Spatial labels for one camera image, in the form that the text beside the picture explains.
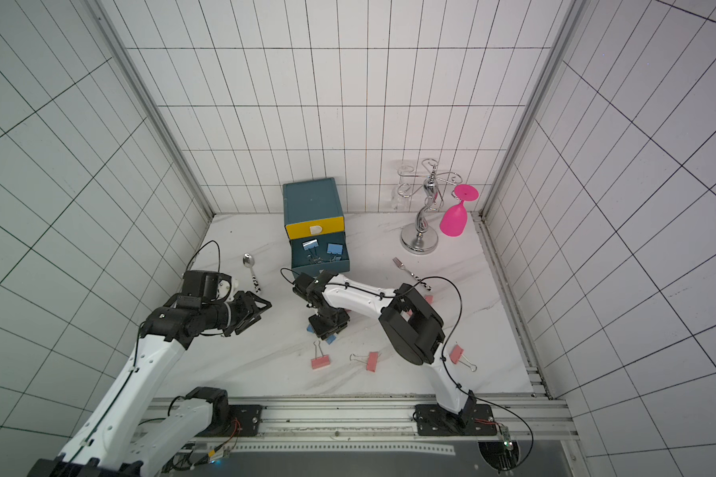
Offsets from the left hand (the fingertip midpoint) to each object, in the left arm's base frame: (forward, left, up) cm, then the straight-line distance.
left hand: (264, 315), depth 75 cm
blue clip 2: (+28, -8, -7) cm, 30 cm away
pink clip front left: (-7, -13, -16) cm, 22 cm away
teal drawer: (+26, -11, -8) cm, 29 cm away
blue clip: (+27, -17, -7) cm, 32 cm away
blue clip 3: (+2, -9, -15) cm, 18 cm away
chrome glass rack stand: (+39, -45, -15) cm, 61 cm away
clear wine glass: (+36, -37, +11) cm, 53 cm away
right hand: (-1, -13, -15) cm, 20 cm away
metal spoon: (+27, +15, -15) cm, 34 cm away
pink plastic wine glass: (+32, -55, +3) cm, 64 cm away
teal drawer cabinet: (+38, -8, +6) cm, 39 cm away
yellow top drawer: (+27, -11, +3) cm, 30 cm away
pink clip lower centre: (-6, -28, -16) cm, 33 cm away
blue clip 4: (-1, -16, -15) cm, 22 cm away
